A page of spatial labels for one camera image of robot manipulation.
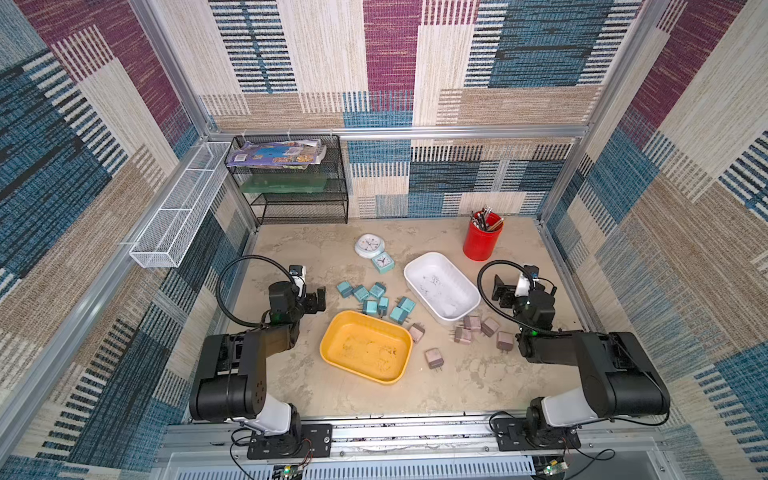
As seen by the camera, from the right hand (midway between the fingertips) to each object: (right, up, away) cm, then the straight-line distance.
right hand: (514, 280), depth 92 cm
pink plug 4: (-13, -12, -1) cm, 18 cm away
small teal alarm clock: (-40, +5, +13) cm, 42 cm away
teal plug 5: (-40, -7, +2) cm, 40 cm away
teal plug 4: (-44, -8, +2) cm, 45 cm away
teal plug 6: (-33, -8, +4) cm, 34 cm away
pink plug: (-30, -14, -3) cm, 33 cm away
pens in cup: (-8, +20, +7) cm, 22 cm away
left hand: (-63, -2, +3) cm, 63 cm away
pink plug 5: (-8, -13, -3) cm, 16 cm away
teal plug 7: (-35, -10, +1) cm, 37 cm away
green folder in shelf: (-71, +30, +2) cm, 77 cm away
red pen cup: (-5, +11, +18) cm, 22 cm away
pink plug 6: (-5, -17, -5) cm, 18 cm away
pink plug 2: (-25, -21, -7) cm, 34 cm away
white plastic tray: (-21, -3, +9) cm, 23 cm away
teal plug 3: (-41, -4, +6) cm, 42 cm away
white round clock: (-45, +11, +17) cm, 49 cm away
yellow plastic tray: (-44, -19, -3) cm, 48 cm away
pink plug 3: (-17, -15, -4) cm, 23 cm away
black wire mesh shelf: (-71, +26, +27) cm, 80 cm away
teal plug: (-52, -4, +7) cm, 53 cm away
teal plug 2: (-47, -4, +5) cm, 48 cm away
